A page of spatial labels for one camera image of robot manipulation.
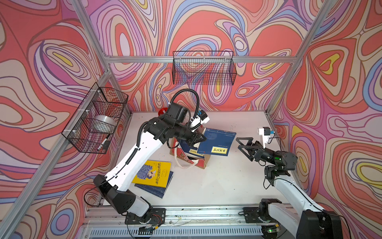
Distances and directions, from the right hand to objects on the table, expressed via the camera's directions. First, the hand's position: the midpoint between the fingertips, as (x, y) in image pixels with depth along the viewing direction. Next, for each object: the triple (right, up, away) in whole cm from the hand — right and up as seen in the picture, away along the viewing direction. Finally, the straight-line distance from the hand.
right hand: (237, 147), depth 66 cm
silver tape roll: (-62, +11, +3) cm, 63 cm away
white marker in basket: (-64, 0, +4) cm, 65 cm away
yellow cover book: (-43, -17, +18) cm, 50 cm away
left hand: (-14, +4, -1) cm, 15 cm away
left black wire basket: (-71, +8, +6) cm, 72 cm away
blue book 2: (-39, -26, +14) cm, 49 cm away
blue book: (-9, +2, 0) cm, 9 cm away
